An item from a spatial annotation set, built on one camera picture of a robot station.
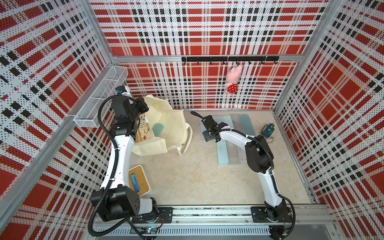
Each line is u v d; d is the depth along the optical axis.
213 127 0.76
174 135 0.95
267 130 1.00
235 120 1.16
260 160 0.57
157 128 1.02
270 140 1.01
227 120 1.13
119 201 0.40
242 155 0.59
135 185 0.82
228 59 0.88
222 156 0.93
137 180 0.81
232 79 0.96
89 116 0.68
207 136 0.91
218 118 1.13
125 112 0.54
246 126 1.11
